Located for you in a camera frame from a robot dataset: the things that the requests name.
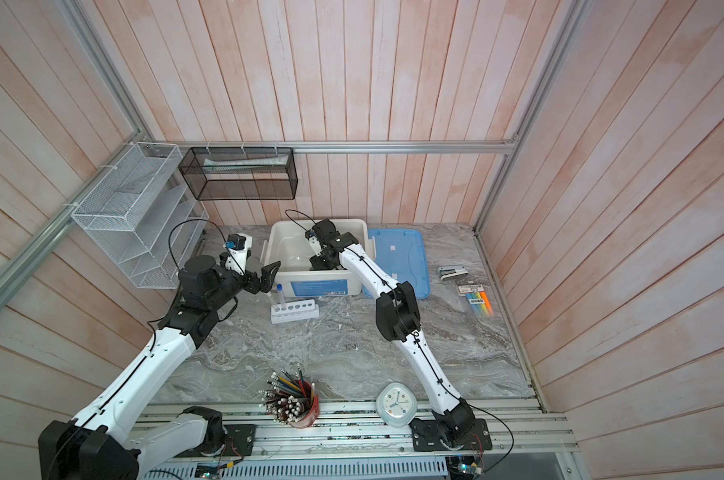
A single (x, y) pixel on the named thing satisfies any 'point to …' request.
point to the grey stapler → (451, 271)
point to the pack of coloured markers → (477, 299)
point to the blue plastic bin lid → (402, 254)
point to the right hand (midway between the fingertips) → (319, 264)
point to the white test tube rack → (294, 311)
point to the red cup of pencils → (290, 400)
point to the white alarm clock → (396, 404)
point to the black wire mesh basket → (240, 173)
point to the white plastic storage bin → (286, 242)
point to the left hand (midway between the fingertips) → (265, 262)
